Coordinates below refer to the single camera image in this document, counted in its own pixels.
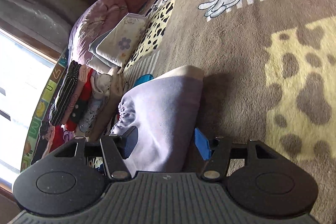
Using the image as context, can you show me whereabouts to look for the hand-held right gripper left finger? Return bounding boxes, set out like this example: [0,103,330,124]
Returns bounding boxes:
[51,126,139,180]

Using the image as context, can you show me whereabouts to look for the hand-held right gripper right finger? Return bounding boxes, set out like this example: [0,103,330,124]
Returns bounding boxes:
[194,128,285,180]

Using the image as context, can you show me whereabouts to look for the lavender pants with white band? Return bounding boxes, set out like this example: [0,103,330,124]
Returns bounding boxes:
[110,65,205,174]

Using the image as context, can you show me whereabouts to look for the light blue printed folded garment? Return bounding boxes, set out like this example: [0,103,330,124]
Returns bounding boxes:
[77,98,105,134]

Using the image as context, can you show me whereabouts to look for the white printed folded garment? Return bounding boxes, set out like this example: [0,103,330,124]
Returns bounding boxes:
[93,73,113,101]

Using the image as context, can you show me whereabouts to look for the red and green folded sweater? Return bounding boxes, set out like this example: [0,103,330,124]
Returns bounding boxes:
[65,68,98,132]

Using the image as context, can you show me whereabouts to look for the red folded garment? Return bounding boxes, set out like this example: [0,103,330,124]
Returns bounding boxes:
[49,126,65,153]

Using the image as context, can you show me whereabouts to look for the pink folded garment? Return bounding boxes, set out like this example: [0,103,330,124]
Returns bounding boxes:
[69,64,91,111]

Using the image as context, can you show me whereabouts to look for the black striped folded garment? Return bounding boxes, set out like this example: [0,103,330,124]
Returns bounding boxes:
[49,61,82,127]

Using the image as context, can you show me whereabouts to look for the printed cartoon blanket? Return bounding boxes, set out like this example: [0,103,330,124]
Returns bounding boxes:
[87,0,336,174]

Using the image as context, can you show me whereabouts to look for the colourful alphabet mat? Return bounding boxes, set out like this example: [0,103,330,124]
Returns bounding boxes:
[20,48,70,174]

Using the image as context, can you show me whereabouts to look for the white floral diaper pad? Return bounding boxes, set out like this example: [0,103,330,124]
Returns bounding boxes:
[95,13,148,68]

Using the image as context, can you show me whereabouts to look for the window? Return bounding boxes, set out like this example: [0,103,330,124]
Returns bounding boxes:
[0,28,62,189]

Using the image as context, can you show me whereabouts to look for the purple pillow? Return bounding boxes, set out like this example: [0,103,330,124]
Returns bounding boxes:
[67,0,132,67]

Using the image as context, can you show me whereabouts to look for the grey curtain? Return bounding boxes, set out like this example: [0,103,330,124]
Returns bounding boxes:
[0,0,111,48]

